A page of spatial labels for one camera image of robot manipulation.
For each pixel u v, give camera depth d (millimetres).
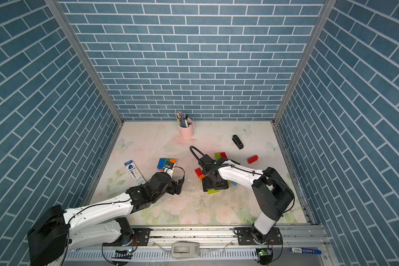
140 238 734
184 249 692
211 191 869
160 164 937
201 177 914
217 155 1001
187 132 1081
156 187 607
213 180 737
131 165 964
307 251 693
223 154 1017
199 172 934
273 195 456
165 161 964
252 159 996
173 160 975
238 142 1077
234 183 894
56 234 393
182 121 1048
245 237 737
